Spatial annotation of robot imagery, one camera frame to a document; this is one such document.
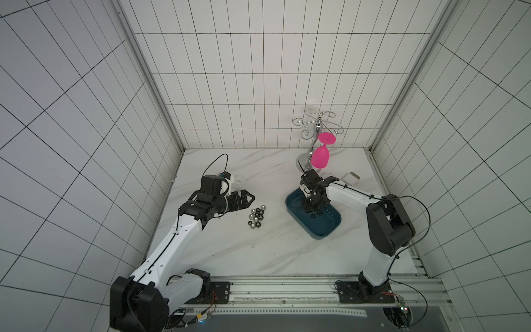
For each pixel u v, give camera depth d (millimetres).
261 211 944
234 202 684
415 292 658
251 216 923
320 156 920
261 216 923
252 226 897
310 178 765
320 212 928
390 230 479
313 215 923
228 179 724
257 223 899
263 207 949
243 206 685
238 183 995
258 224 899
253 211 940
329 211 898
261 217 923
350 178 1047
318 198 710
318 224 891
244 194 708
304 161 1143
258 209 947
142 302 375
